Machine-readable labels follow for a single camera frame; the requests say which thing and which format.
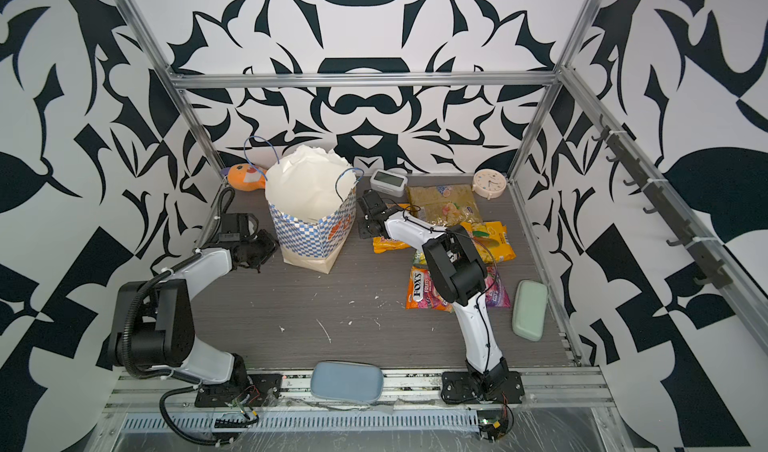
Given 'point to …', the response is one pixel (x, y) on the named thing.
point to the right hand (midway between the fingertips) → (369, 222)
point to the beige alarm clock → (489, 183)
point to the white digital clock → (388, 182)
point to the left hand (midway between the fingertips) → (279, 238)
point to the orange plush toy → (246, 176)
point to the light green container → (529, 309)
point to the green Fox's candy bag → (419, 260)
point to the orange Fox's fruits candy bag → (422, 293)
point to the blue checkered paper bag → (312, 197)
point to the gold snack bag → (448, 205)
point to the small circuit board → (492, 424)
